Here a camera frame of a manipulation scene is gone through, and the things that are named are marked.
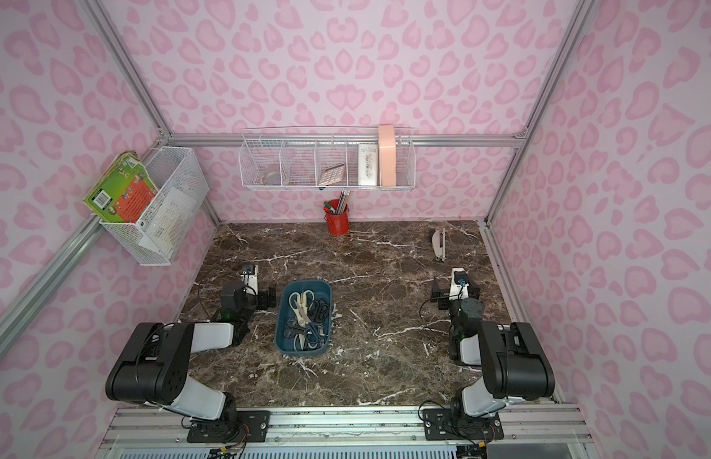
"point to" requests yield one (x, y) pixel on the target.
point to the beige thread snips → (439, 242)
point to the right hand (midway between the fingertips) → (451, 274)
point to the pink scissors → (299, 341)
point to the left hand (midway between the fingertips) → (260, 279)
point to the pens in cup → (341, 207)
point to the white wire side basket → (183, 187)
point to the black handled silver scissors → (293, 328)
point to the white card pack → (367, 164)
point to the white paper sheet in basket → (166, 229)
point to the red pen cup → (338, 223)
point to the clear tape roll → (271, 178)
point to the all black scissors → (317, 311)
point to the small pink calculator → (333, 175)
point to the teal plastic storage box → (322, 291)
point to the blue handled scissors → (313, 333)
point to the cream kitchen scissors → (300, 303)
